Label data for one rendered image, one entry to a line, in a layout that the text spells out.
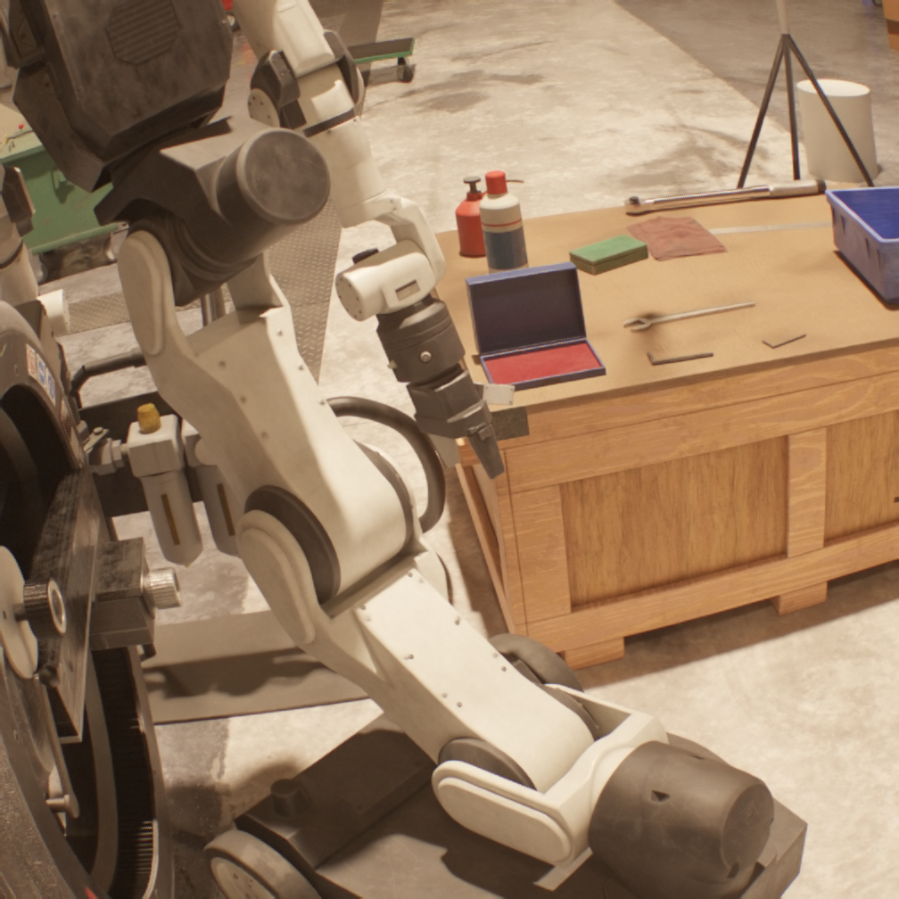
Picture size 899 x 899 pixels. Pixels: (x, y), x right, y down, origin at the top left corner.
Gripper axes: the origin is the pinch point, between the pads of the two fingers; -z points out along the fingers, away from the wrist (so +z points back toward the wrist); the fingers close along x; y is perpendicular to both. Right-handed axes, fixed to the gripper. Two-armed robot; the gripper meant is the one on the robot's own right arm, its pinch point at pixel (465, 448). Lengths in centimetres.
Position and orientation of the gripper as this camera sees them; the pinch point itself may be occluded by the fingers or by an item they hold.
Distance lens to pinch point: 163.0
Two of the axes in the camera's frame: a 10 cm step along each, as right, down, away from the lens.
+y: -7.9, 4.7, -3.9
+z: -3.7, -8.8, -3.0
